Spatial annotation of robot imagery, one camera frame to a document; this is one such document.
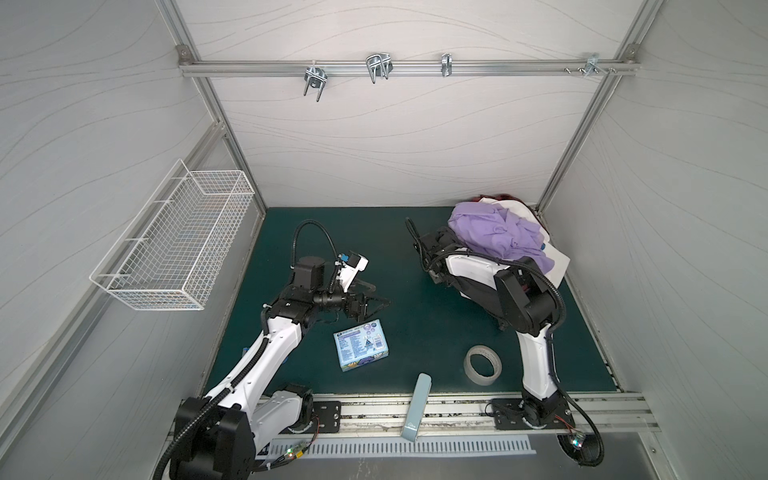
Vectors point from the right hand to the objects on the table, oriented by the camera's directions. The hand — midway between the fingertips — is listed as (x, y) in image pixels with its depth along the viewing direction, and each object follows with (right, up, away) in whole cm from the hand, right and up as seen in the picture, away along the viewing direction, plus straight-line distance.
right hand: (453, 259), depth 101 cm
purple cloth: (+10, +10, -8) cm, 16 cm away
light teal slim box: (-15, -36, -26) cm, 46 cm away
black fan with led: (+26, -44, -29) cm, 59 cm away
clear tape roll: (+6, -26, -19) cm, 32 cm away
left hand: (-23, -6, -26) cm, 36 cm away
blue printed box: (-30, -22, -20) cm, 42 cm away
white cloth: (+28, +15, +6) cm, 33 cm away
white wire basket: (-72, +5, -31) cm, 79 cm away
